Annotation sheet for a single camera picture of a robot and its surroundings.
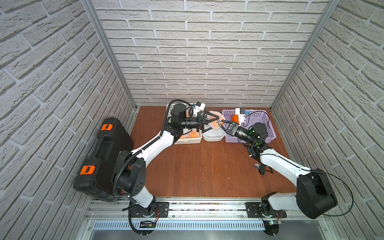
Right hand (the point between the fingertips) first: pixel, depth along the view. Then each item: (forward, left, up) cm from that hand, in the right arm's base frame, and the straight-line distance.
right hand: (220, 122), depth 72 cm
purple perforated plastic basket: (0, -15, +4) cm, 15 cm away
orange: (-3, +3, +2) cm, 5 cm away
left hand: (-2, +1, +3) cm, 4 cm away
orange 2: (+11, +14, -24) cm, 30 cm away
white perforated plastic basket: (+6, +20, -25) cm, 33 cm away
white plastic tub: (+13, 0, -29) cm, 32 cm away
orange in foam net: (+9, +19, -23) cm, 31 cm away
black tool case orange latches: (-22, +54, -4) cm, 59 cm away
